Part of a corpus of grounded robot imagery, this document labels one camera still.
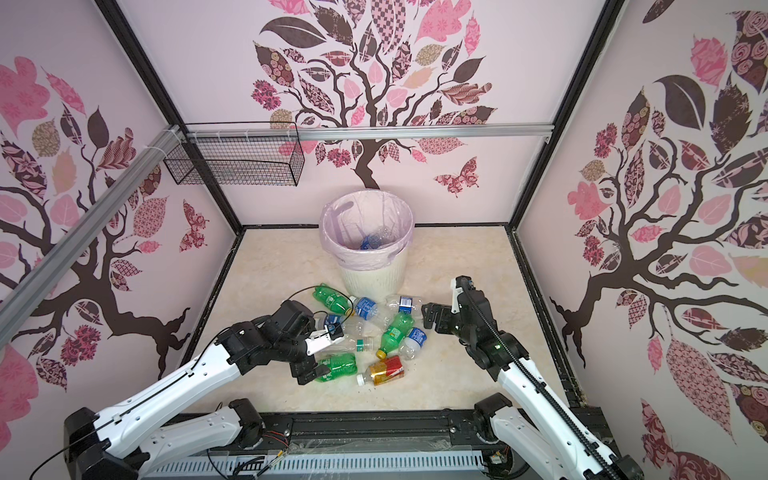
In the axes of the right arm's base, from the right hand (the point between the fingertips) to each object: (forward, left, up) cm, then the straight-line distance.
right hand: (437, 305), depth 79 cm
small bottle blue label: (-5, +7, -13) cm, 16 cm away
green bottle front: (-10, +27, -15) cm, 33 cm away
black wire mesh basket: (+69, +75, +2) cm, 102 cm away
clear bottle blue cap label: (+7, +9, -11) cm, 16 cm away
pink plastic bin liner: (+31, +21, -2) cm, 37 cm away
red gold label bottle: (-14, +14, -11) cm, 23 cm away
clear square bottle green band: (-5, +21, -13) cm, 25 cm away
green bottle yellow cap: (-3, +12, -11) cm, 17 cm away
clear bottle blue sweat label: (+5, +19, -10) cm, 23 cm away
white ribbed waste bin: (+10, +17, -3) cm, 20 cm away
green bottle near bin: (+9, +31, -10) cm, 34 cm away
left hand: (-12, +32, -5) cm, 34 cm away
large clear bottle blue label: (+27, +18, -3) cm, 33 cm away
